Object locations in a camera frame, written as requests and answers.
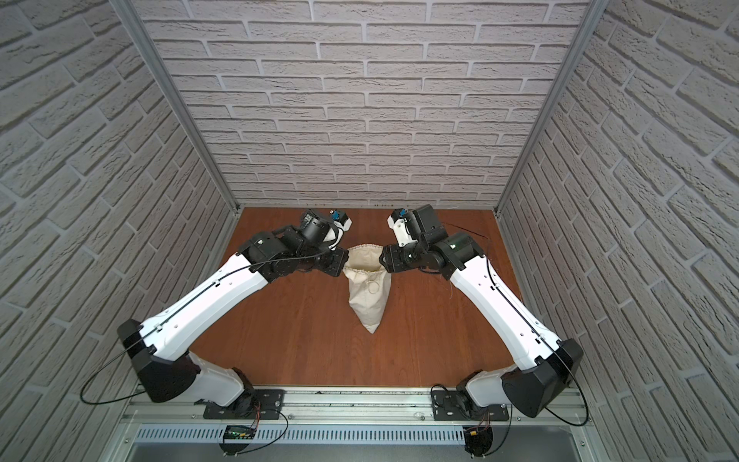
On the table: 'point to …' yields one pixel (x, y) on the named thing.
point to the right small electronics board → (477, 439)
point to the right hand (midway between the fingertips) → (381, 260)
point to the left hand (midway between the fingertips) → (346, 248)
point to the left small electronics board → (240, 432)
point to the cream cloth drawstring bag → (369, 283)
